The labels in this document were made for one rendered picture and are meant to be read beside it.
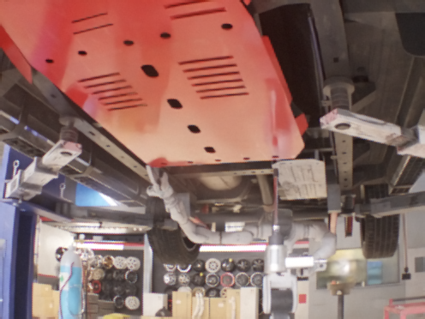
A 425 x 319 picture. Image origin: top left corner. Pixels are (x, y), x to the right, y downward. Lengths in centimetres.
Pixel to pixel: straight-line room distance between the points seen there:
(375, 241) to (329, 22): 216
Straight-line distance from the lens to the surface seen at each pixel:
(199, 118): 151
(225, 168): 243
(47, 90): 151
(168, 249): 328
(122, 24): 106
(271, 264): 170
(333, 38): 117
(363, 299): 1210
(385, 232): 303
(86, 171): 231
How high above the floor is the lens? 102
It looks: 17 degrees up
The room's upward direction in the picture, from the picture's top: 1 degrees clockwise
